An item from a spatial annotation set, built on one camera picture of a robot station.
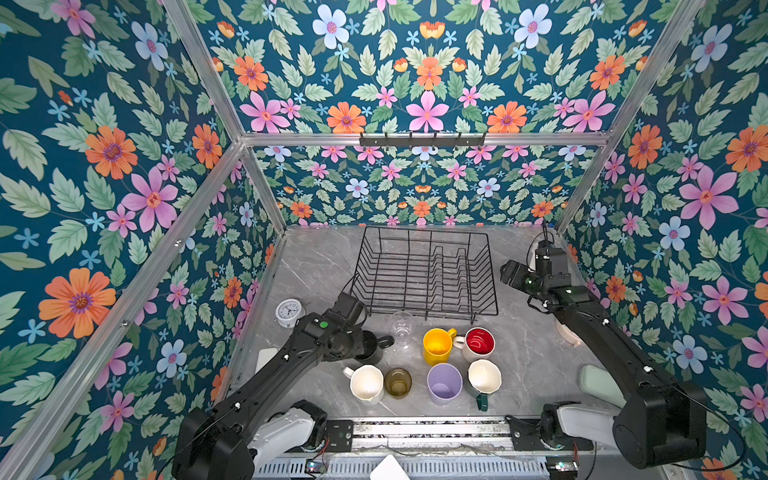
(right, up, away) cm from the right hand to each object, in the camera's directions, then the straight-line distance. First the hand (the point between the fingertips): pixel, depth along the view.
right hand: (514, 269), depth 84 cm
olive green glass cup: (-33, -31, -3) cm, 46 cm away
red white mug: (-10, -22, +3) cm, 24 cm away
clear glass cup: (-32, -17, +4) cm, 37 cm away
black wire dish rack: (-23, -2, +19) cm, 30 cm away
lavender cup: (-21, -31, -4) cm, 37 cm away
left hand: (-43, -19, -6) cm, 48 cm away
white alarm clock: (-68, -14, +8) cm, 70 cm away
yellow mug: (-22, -23, +3) cm, 32 cm away
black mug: (-40, -20, -6) cm, 45 cm away
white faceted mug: (-42, -30, -6) cm, 52 cm away
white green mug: (-10, -29, -4) cm, 31 cm away
